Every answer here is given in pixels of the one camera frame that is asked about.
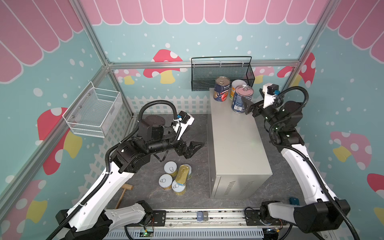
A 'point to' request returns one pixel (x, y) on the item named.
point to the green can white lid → (190, 171)
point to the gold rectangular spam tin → (182, 176)
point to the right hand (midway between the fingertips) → (251, 93)
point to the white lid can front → (179, 188)
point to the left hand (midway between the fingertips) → (195, 139)
